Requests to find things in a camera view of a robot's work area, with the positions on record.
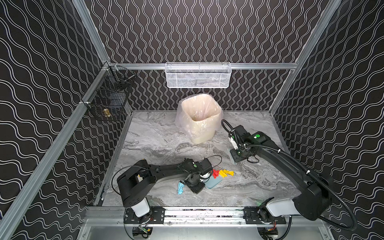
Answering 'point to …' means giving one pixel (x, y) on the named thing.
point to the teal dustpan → (213, 182)
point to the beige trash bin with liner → (199, 116)
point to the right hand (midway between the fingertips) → (238, 155)
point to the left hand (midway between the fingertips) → (201, 192)
